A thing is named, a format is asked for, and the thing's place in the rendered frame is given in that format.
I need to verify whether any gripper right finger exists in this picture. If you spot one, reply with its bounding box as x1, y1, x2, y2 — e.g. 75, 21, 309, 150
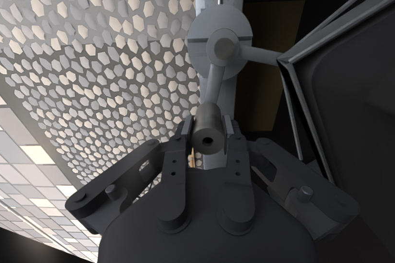
217, 115, 361, 242

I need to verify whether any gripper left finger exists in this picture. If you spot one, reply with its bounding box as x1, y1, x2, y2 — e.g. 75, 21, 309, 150
65, 115, 194, 234

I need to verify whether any dark grey framed door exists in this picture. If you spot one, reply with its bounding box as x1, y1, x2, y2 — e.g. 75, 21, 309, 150
277, 0, 395, 263

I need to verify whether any grey round bolt plate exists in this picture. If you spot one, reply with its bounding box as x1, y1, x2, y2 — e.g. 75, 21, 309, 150
186, 5, 253, 81

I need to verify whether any grey hexagon perforated panel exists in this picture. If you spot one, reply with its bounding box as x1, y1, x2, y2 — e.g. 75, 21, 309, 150
0, 0, 203, 197

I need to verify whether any grey metal post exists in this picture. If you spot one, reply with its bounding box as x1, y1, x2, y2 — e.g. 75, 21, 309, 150
194, 0, 245, 170

